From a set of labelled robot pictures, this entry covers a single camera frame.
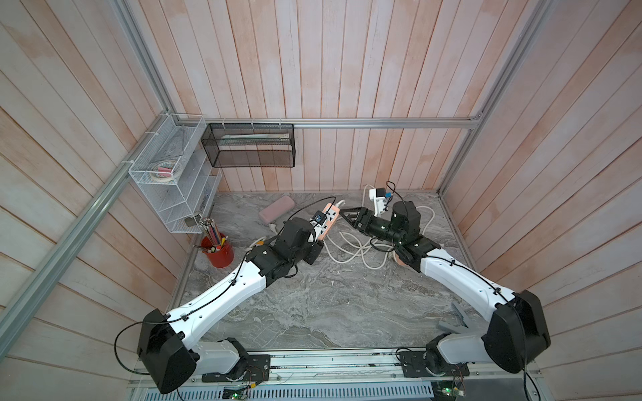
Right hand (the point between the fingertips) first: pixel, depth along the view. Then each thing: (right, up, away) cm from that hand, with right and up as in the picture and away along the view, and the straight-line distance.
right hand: (342, 215), depth 76 cm
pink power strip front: (-3, +1, -1) cm, 4 cm away
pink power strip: (+13, -12, -14) cm, 22 cm away
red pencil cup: (-43, -13, +12) cm, 46 cm away
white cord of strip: (+12, -8, -13) cm, 19 cm away
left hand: (-9, -8, +2) cm, 12 cm away
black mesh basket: (-36, +30, +28) cm, 55 cm away
